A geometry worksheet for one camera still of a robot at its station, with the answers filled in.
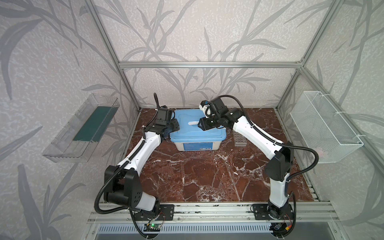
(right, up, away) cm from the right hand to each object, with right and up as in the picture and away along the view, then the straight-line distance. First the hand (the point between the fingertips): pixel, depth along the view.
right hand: (200, 119), depth 82 cm
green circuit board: (-23, -52, -10) cm, 58 cm away
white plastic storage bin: (-2, -16, +9) cm, 19 cm away
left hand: (-14, +1, +4) cm, 14 cm away
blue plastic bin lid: (-6, -6, +5) cm, 10 cm away
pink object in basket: (+59, -17, -10) cm, 63 cm away
